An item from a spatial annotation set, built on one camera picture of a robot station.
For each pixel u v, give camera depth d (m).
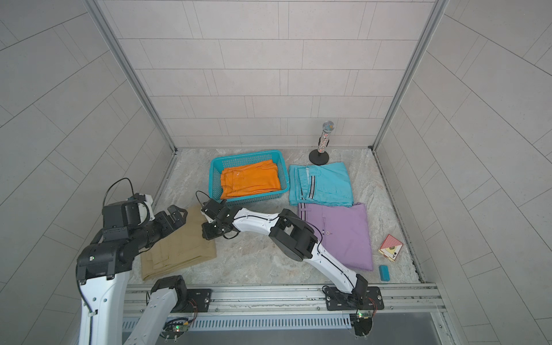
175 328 0.65
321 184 0.99
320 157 1.11
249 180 1.00
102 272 0.41
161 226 0.57
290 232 0.60
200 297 0.72
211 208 0.71
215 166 0.99
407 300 0.71
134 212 0.48
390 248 0.81
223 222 0.69
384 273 0.76
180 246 0.82
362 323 0.68
